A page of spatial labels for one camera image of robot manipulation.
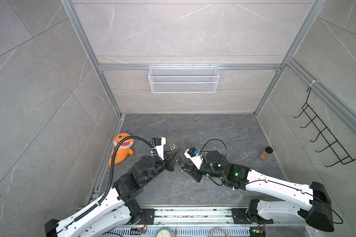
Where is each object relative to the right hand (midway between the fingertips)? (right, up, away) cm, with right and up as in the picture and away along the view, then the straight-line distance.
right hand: (183, 165), depth 69 cm
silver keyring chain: (-5, +10, -6) cm, 13 cm away
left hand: (-2, +9, -5) cm, 10 cm away
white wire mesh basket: (+1, +51, +31) cm, 60 cm away
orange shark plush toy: (-38, +4, +23) cm, 45 cm away
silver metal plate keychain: (-3, +7, +34) cm, 35 cm away
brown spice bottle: (+51, +1, +20) cm, 55 cm away
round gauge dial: (-9, -30, -3) cm, 31 cm away
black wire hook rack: (+66, +6, -10) cm, 67 cm away
